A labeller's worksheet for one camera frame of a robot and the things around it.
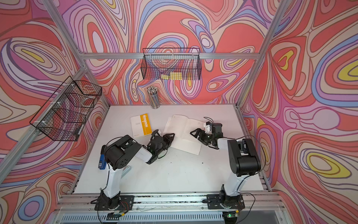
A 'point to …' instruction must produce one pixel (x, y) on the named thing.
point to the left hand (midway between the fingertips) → (177, 136)
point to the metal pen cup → (154, 96)
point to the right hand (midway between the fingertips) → (194, 138)
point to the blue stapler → (102, 164)
